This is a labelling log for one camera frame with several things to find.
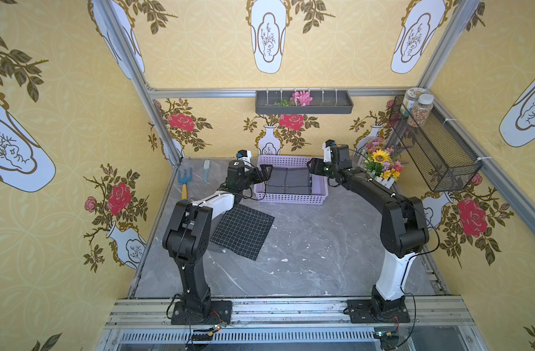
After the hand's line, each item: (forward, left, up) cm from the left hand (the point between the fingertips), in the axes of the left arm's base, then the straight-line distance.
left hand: (258, 166), depth 96 cm
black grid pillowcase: (-23, +6, -15) cm, 28 cm away
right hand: (+2, -28, +1) cm, 28 cm away
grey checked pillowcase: (+3, -15, -14) cm, 21 cm away
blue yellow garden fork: (+7, +39, -19) cm, 44 cm away
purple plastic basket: (-2, -30, -15) cm, 33 cm away
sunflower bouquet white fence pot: (-2, -51, +4) cm, 51 cm away
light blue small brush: (+14, +28, -18) cm, 36 cm away
